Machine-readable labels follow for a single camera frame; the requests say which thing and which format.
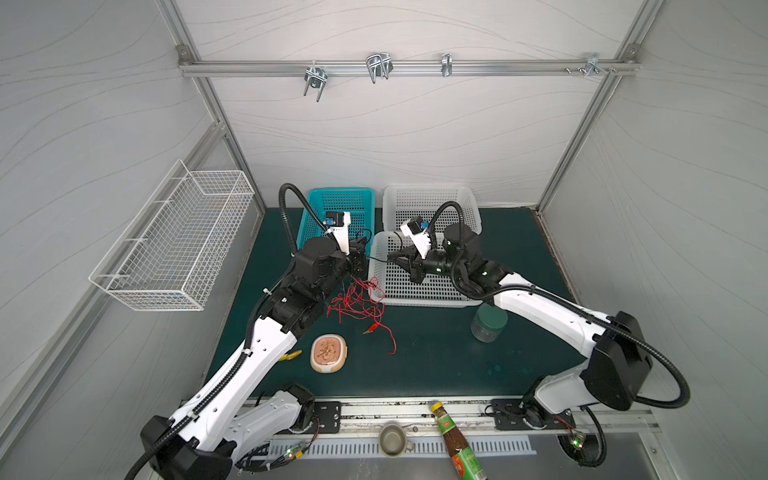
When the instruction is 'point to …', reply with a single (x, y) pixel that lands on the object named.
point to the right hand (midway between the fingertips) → (393, 247)
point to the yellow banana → (289, 356)
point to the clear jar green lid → (488, 322)
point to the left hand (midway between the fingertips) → (370, 234)
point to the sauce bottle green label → (464, 459)
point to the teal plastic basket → (359, 202)
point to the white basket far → (402, 202)
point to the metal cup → (393, 441)
